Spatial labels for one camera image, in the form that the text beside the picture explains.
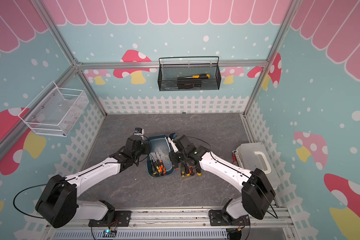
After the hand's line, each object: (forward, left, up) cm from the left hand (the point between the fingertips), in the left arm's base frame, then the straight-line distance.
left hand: (147, 144), depth 88 cm
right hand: (-8, -15, +3) cm, 17 cm away
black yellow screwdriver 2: (-12, -31, -11) cm, 34 cm away
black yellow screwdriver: (-11, -21, -11) cm, 26 cm away
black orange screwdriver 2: (-11, -8, -8) cm, 16 cm away
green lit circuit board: (-43, +14, -15) cm, 47 cm away
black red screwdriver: (-12, -27, -9) cm, 31 cm away
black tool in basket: (+28, -24, +23) cm, 43 cm away
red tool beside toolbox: (0, -54, -11) cm, 55 cm away
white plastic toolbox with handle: (-7, -60, 0) cm, 60 cm away
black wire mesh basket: (+39, -24, +23) cm, 51 cm away
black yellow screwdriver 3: (-9, -3, -9) cm, 14 cm away
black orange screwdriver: (-11, -10, -10) cm, 18 cm away
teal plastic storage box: (+3, -6, -3) cm, 7 cm away
